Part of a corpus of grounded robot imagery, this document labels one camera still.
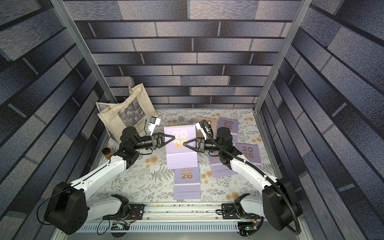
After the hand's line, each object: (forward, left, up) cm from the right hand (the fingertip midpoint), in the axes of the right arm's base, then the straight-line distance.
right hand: (183, 144), depth 70 cm
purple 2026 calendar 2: (-5, +2, -4) cm, 6 cm away
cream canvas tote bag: (+29, +36, -7) cm, 47 cm away
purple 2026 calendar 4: (-2, -20, -26) cm, 32 cm away
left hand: (0, +5, +4) cm, 6 cm away
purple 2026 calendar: (-11, -1, -24) cm, 27 cm away
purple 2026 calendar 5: (+10, -41, -25) cm, 49 cm away
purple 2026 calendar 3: (+33, -33, -26) cm, 53 cm away
